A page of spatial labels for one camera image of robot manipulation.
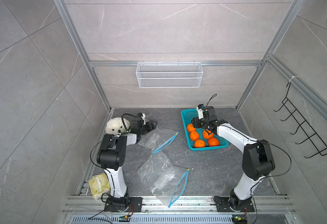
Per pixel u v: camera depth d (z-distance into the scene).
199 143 0.90
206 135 0.97
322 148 0.59
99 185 0.77
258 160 0.47
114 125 0.84
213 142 0.91
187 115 1.07
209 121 0.71
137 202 0.73
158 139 1.01
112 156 0.52
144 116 0.93
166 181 0.77
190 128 1.00
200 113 0.77
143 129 0.85
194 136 0.96
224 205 0.73
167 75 1.01
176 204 0.75
